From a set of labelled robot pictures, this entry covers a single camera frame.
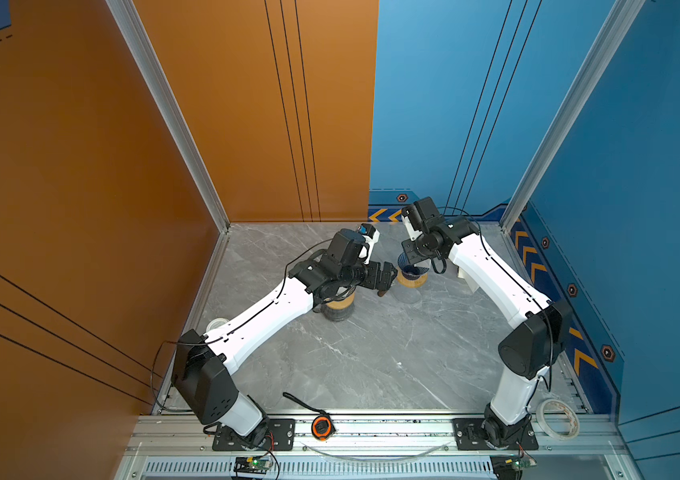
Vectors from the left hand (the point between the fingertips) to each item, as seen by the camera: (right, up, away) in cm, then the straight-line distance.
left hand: (384, 266), depth 76 cm
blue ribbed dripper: (+10, -3, +17) cm, 19 cm away
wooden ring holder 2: (-11, -12, +10) cm, 19 cm away
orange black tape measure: (-16, -39, -4) cm, 42 cm away
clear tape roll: (+40, -40, -3) cm, 57 cm away
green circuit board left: (-32, -47, -5) cm, 57 cm away
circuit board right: (+29, -47, -6) cm, 56 cm away
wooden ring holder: (+10, -6, +13) cm, 17 cm away
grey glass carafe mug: (-13, -16, +14) cm, 25 cm away
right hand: (+9, +4, +9) cm, 14 cm away
